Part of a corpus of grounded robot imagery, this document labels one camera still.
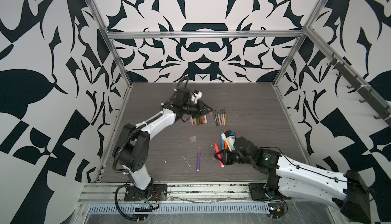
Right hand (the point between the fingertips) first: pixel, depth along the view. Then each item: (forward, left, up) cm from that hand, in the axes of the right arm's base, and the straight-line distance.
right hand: (215, 156), depth 73 cm
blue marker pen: (+5, -3, +5) cm, 8 cm away
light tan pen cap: (+26, +10, -12) cm, 31 cm away
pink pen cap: (+28, +3, -11) cm, 30 cm away
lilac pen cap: (+26, +12, -12) cm, 31 cm away
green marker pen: (+30, -4, -13) cm, 33 cm away
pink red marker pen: (+3, -1, +1) cm, 3 cm away
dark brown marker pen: (+29, -3, -12) cm, 31 cm away
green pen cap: (+27, +8, -12) cm, 30 cm away
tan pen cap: (+27, +5, -12) cm, 30 cm away
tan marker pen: (+30, -9, -13) cm, 34 cm away
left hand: (+23, -1, +9) cm, 25 cm away
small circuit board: (-20, -27, -14) cm, 37 cm away
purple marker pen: (+3, +8, -12) cm, 15 cm away
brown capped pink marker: (+26, -6, -13) cm, 29 cm away
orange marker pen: (+3, -4, +7) cm, 9 cm away
